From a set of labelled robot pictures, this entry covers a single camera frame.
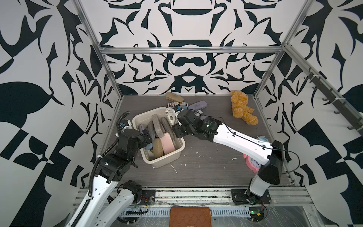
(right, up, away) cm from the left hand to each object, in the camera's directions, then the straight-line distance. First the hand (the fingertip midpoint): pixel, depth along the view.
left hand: (138, 131), depth 70 cm
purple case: (+34, +14, +39) cm, 53 cm away
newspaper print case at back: (+13, +15, +39) cm, 43 cm away
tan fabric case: (+15, +21, +45) cm, 52 cm away
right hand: (+18, +3, +5) cm, 19 cm away
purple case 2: (-3, -1, +17) cm, 17 cm away
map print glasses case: (+16, +8, +3) cm, 18 cm away
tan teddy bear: (+59, +11, +23) cm, 65 cm away
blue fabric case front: (+2, -11, +15) cm, 19 cm away
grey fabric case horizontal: (+8, +2, +11) cm, 14 cm away
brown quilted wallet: (+25, -40, -3) cm, 47 cm away
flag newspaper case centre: (+34, +9, +35) cm, 49 cm away
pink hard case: (+13, -10, +15) cm, 22 cm away
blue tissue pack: (+72, -7, +19) cm, 75 cm away
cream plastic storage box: (-3, +5, +19) cm, 20 cm away
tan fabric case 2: (+8, -11, +12) cm, 18 cm away
